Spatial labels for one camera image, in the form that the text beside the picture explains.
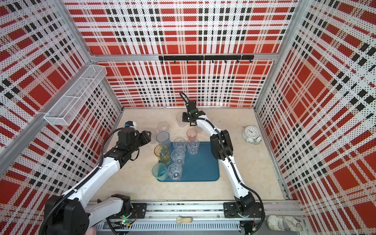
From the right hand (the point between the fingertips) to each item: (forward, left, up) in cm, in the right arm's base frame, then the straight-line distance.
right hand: (186, 116), depth 107 cm
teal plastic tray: (-36, -11, -8) cm, 38 cm away
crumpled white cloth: (-65, -49, -3) cm, 82 cm away
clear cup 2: (-4, +5, 0) cm, 6 cm away
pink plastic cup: (-15, -4, -2) cm, 15 cm away
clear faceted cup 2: (-30, +5, -6) cm, 31 cm away
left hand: (-23, +19, +11) cm, 32 cm away
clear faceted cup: (-22, +4, -2) cm, 22 cm away
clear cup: (-23, -5, -3) cm, 24 cm away
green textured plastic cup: (-40, +14, -3) cm, 42 cm away
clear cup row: (-39, +5, -5) cm, 40 cm away
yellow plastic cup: (-31, +13, +4) cm, 34 cm away
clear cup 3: (-6, +17, -4) cm, 19 cm away
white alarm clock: (-14, -46, -4) cm, 48 cm away
